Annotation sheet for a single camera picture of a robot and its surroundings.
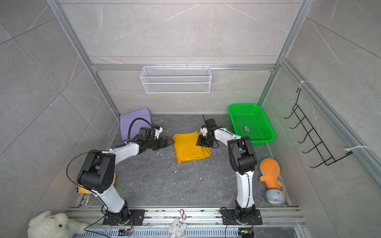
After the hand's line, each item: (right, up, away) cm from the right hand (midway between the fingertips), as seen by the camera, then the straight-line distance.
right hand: (200, 144), depth 100 cm
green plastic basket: (+38, +17, +12) cm, 43 cm away
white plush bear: (-58, -26, -44) cm, 77 cm away
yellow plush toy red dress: (-63, -22, -23) cm, 71 cm away
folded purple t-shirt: (-58, +17, +16) cm, 62 cm away
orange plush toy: (+40, -13, -16) cm, 45 cm away
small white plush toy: (-12, -36, -32) cm, 50 cm away
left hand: (-19, +3, -7) cm, 20 cm away
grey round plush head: (+37, -24, -25) cm, 51 cm away
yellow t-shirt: (-10, -3, -2) cm, 10 cm away
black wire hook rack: (+50, +4, -37) cm, 62 cm away
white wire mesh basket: (-18, +44, +1) cm, 48 cm away
